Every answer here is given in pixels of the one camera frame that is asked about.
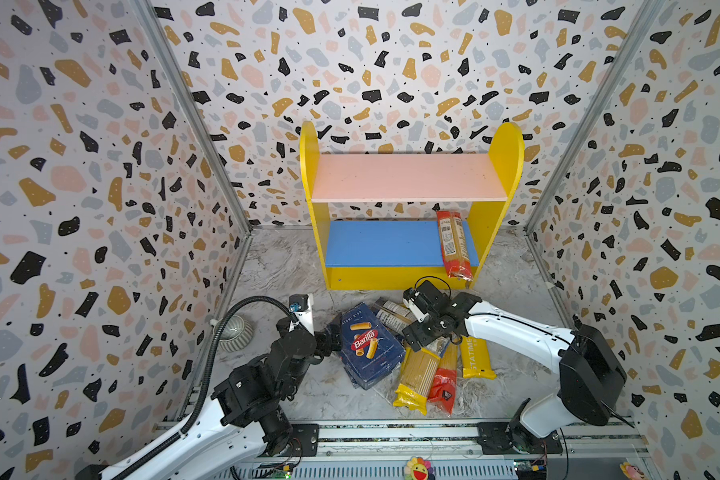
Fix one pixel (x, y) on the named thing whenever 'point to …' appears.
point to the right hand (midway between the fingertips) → (414, 327)
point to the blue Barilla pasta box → (369, 346)
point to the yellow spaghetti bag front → (418, 372)
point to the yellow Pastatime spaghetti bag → (476, 361)
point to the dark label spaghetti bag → (394, 316)
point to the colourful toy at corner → (631, 472)
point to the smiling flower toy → (417, 468)
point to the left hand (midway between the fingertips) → (326, 312)
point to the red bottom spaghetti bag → (444, 387)
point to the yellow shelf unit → (406, 254)
